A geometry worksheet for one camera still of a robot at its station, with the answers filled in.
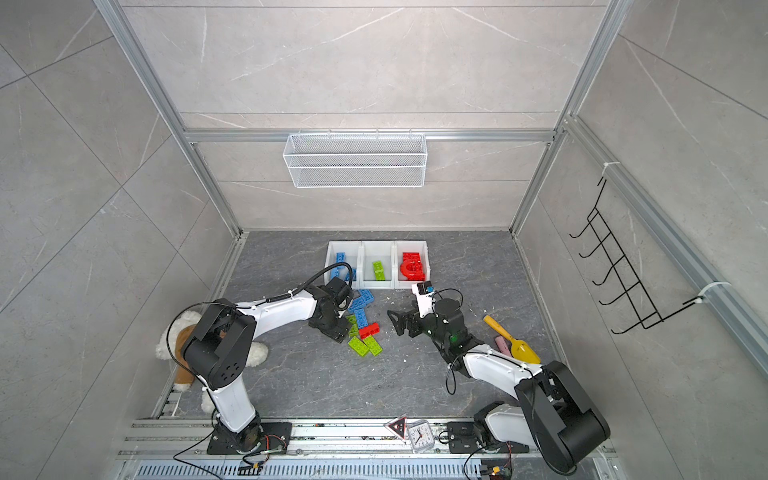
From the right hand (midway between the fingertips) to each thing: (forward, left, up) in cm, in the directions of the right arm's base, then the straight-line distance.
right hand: (401, 305), depth 85 cm
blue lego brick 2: (+2, +13, -11) cm, 17 cm away
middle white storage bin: (+29, +8, -9) cm, 31 cm away
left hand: (0, +21, -10) cm, 23 cm away
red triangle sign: (-29, +1, -10) cm, 31 cm away
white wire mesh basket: (+46, +14, +19) cm, 52 cm away
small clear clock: (-32, -4, -10) cm, 33 cm away
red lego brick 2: (+25, -5, -8) cm, 27 cm away
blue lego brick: (+26, +22, -9) cm, 35 cm away
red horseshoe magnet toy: (+20, -5, -8) cm, 22 cm away
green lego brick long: (-2, +15, -8) cm, 17 cm away
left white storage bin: (+29, +19, -10) cm, 36 cm away
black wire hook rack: (-10, -51, +19) cm, 56 cm away
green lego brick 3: (-8, +9, -10) cm, 16 cm away
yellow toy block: (-11, -34, -9) cm, 37 cm away
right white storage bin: (+28, -5, -6) cm, 29 cm away
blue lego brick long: (+5, +14, -9) cm, 17 cm away
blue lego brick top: (+10, +11, -10) cm, 17 cm away
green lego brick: (+19, +7, -8) cm, 22 cm away
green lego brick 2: (-8, +13, -10) cm, 18 cm away
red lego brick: (-3, +9, -9) cm, 13 cm away
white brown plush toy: (-8, +65, -4) cm, 66 cm away
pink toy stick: (-9, -30, -11) cm, 33 cm away
